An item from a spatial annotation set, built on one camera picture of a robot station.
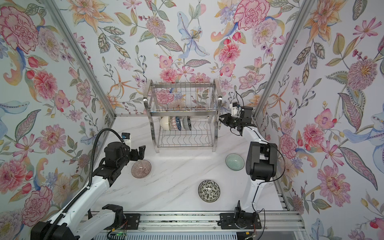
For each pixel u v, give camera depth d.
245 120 0.77
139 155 0.75
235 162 0.92
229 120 0.86
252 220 0.68
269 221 0.77
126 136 0.70
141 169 0.90
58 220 0.41
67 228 0.40
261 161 0.53
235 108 0.88
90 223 0.53
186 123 1.01
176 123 1.01
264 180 0.55
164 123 1.01
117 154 0.62
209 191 0.84
